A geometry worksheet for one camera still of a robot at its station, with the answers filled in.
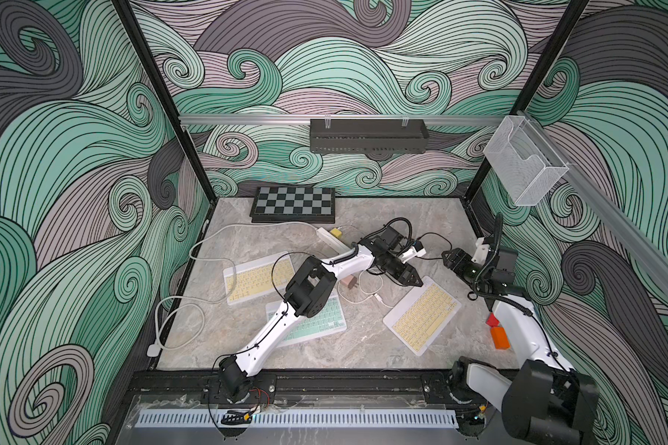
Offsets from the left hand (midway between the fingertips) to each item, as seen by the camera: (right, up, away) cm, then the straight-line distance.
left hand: (421, 280), depth 90 cm
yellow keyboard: (-1, -10, -4) cm, 11 cm away
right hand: (+9, +7, -5) cm, 13 cm away
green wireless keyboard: (-38, -14, -6) cm, 41 cm away
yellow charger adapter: (-28, +15, +16) cm, 36 cm away
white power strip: (-29, +12, +11) cm, 34 cm away
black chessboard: (-45, +26, +24) cm, 58 cm away
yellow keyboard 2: (-56, -1, +5) cm, 56 cm away
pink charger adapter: (-23, -1, +2) cm, 24 cm away
